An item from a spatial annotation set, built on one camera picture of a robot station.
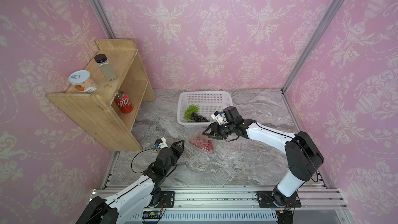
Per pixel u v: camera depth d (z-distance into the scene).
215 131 0.74
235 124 0.69
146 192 0.56
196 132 0.93
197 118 1.00
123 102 0.75
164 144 0.79
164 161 0.64
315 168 0.48
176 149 0.76
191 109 1.06
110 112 0.61
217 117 0.81
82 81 0.58
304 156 0.48
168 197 0.75
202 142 0.88
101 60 0.59
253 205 0.73
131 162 0.87
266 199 0.73
